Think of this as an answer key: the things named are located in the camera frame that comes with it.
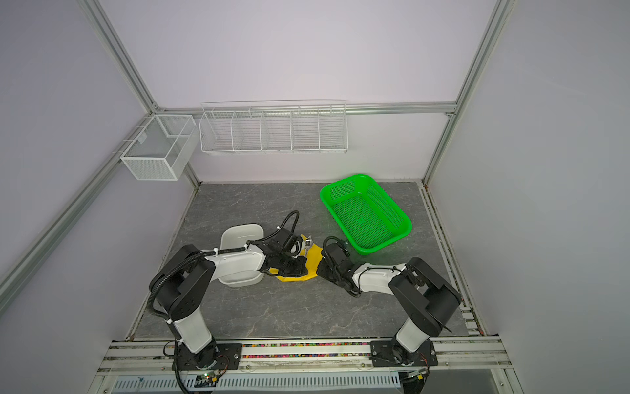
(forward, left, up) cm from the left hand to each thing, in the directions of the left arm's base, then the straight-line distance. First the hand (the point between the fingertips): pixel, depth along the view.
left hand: (308, 275), depth 89 cm
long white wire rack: (+53, +11, +28) cm, 61 cm away
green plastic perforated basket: (+28, -26, -2) cm, 38 cm away
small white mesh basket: (+46, +55, +25) cm, 76 cm away
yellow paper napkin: (+9, -3, -1) cm, 9 cm away
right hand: (+2, -4, -1) cm, 5 cm away
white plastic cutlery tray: (+18, +28, +1) cm, 34 cm away
